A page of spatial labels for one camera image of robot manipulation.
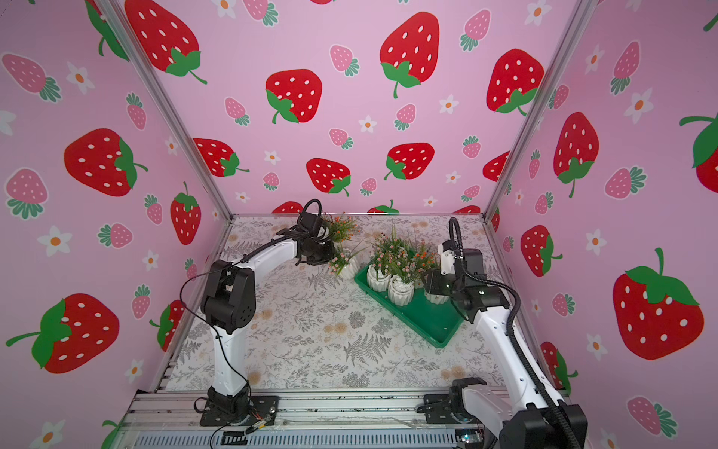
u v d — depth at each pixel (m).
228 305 0.55
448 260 0.71
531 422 0.38
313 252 0.84
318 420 0.73
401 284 0.93
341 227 1.01
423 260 0.88
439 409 0.73
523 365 0.43
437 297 0.93
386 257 0.90
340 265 0.90
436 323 0.89
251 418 0.73
